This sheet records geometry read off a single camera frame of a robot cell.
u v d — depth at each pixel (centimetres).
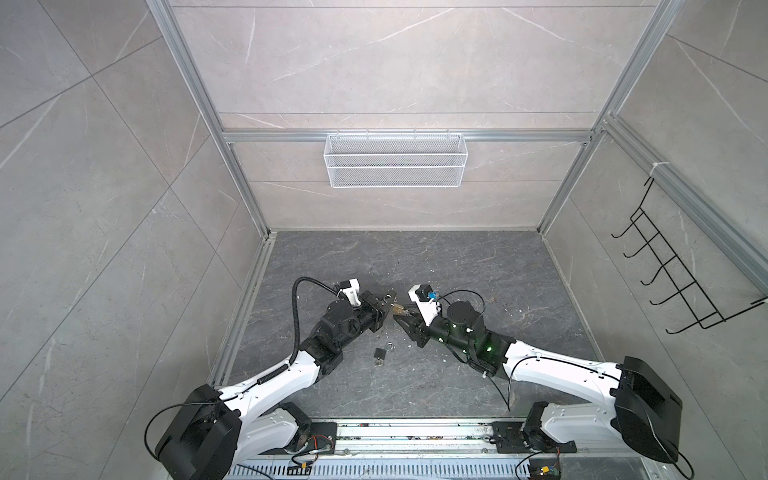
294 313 62
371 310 67
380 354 87
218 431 40
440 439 75
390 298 75
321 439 73
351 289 74
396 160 100
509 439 73
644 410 41
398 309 73
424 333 66
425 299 63
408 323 67
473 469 70
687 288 63
